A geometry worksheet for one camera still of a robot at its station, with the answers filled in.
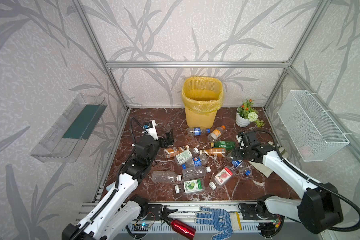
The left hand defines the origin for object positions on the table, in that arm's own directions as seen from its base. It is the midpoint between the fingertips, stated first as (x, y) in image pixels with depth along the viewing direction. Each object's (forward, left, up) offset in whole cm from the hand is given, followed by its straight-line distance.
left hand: (167, 126), depth 74 cm
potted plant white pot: (+21, -49, -14) cm, 56 cm away
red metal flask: (-40, -6, -22) cm, 47 cm away
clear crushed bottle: (-18, +5, -23) cm, 29 cm away
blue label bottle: (+13, -17, -23) cm, 31 cm away
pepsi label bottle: (-9, -15, -23) cm, 29 cm away
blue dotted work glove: (-37, -27, -25) cm, 52 cm away
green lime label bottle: (-22, -12, -23) cm, 34 cm away
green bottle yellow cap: (+2, -36, -23) cm, 43 cm away
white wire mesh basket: (-11, -65, +8) cm, 66 cm away
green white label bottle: (-6, -7, -24) cm, 25 cm away
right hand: (-2, -40, -18) cm, 44 cm away
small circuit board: (-40, +9, -27) cm, 49 cm away
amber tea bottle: (-2, -28, -23) cm, 36 cm away
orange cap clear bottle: (+11, -29, -23) cm, 39 cm away
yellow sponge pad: (-37, -34, -25) cm, 56 cm away
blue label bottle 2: (-11, -43, -24) cm, 50 cm away
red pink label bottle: (-18, -29, -22) cm, 41 cm away
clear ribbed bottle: (-16, -11, -23) cm, 30 cm away
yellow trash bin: (+18, -18, +2) cm, 26 cm away
